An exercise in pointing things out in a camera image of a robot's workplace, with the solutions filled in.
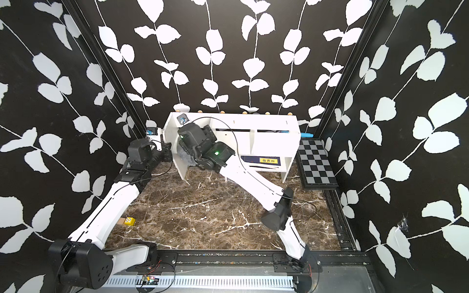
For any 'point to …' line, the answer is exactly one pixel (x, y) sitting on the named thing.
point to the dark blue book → (266, 160)
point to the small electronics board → (149, 280)
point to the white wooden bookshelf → (264, 141)
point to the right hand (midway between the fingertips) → (193, 130)
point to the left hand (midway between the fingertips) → (170, 140)
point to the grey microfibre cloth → (187, 158)
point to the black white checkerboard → (315, 168)
